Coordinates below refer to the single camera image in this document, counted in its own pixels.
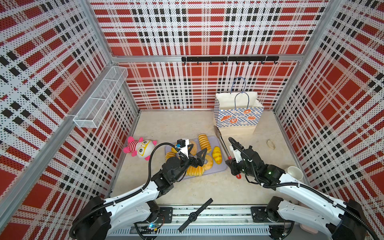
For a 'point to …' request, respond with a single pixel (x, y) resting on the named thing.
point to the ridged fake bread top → (204, 142)
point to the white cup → (295, 173)
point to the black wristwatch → (193, 216)
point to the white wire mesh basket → (95, 109)
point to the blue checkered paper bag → (237, 112)
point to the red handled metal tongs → (218, 133)
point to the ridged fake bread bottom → (192, 171)
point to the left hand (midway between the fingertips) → (200, 149)
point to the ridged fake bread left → (170, 154)
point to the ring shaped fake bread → (209, 164)
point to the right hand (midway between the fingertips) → (227, 163)
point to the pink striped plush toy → (142, 148)
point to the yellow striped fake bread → (217, 155)
